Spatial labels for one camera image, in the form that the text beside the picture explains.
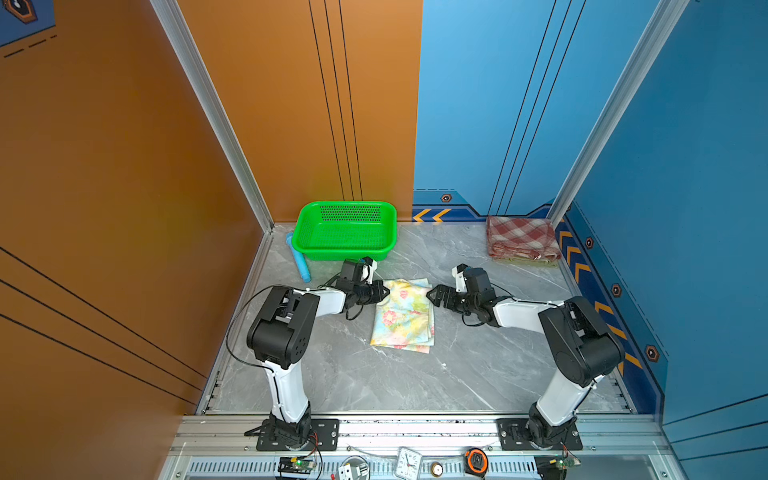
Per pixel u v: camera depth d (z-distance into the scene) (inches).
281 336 19.9
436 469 26.0
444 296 34.0
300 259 41.9
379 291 34.2
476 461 26.5
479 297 29.8
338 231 45.7
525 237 43.1
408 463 26.9
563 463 27.3
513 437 28.5
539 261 41.4
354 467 24.9
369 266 36.3
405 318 36.0
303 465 27.6
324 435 29.2
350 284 31.6
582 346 19.0
